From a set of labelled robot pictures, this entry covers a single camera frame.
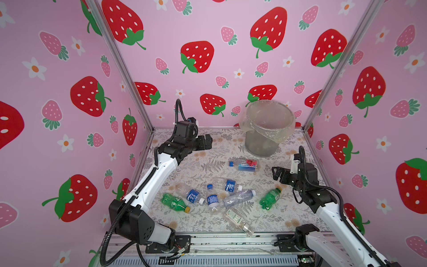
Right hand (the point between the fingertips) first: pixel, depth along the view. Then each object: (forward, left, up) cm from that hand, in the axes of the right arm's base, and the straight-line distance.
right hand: (278, 170), depth 80 cm
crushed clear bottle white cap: (-9, +21, -16) cm, 28 cm away
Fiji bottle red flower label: (+9, +14, -11) cm, 20 cm away
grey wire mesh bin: (+19, +7, -5) cm, 20 cm away
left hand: (+8, +36, +11) cm, 39 cm away
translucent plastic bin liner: (+39, -1, -1) cm, 39 cm away
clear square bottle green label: (-22, +19, -11) cm, 31 cm away
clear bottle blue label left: (-11, +44, -10) cm, 46 cm away
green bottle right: (-9, +1, -12) cm, 15 cm away
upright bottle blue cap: (-13, +32, -11) cm, 36 cm away
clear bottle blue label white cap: (-5, +23, -11) cm, 26 cm away
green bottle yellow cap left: (-16, +51, -11) cm, 54 cm away
